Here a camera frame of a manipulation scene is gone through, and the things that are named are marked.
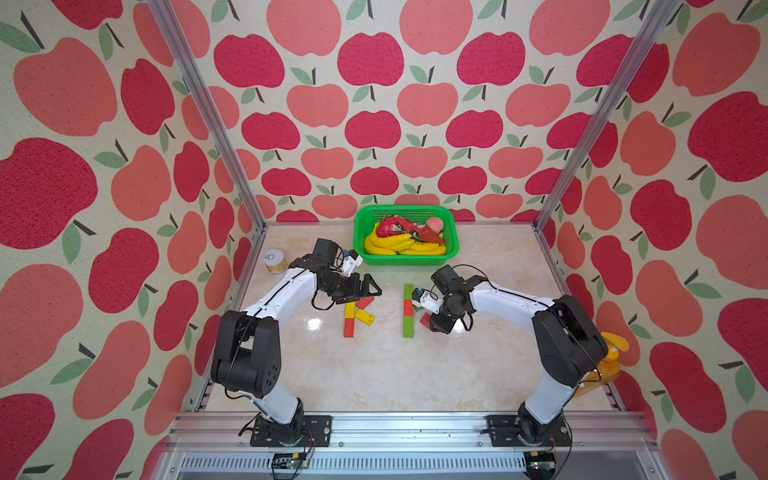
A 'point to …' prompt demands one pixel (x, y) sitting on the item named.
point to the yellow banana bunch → (400, 244)
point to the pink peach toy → (435, 224)
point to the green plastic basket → (365, 217)
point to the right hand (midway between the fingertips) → (438, 326)
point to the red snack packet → (395, 225)
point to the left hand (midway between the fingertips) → (371, 298)
